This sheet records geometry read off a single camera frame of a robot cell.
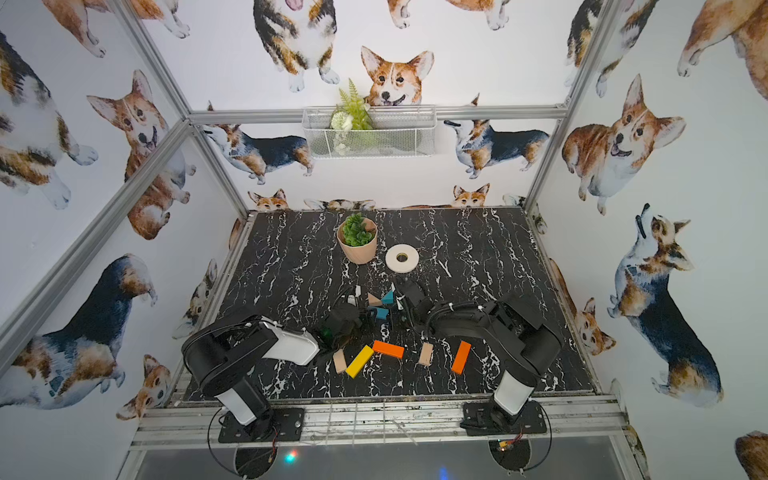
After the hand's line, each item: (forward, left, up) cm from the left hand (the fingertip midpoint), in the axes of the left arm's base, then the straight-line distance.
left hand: (380, 309), depth 92 cm
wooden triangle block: (+3, +2, 0) cm, 4 cm away
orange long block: (-11, -3, -2) cm, 12 cm away
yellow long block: (-15, +5, -2) cm, 16 cm away
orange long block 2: (-14, -23, -1) cm, 27 cm away
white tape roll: (+21, -7, -2) cm, 22 cm away
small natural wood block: (-15, +11, -1) cm, 18 cm away
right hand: (-3, -2, 0) cm, 3 cm away
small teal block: (+3, -3, +1) cm, 4 cm away
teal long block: (0, 0, -2) cm, 2 cm away
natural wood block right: (-13, -13, -1) cm, 19 cm away
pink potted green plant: (+20, +7, +11) cm, 24 cm away
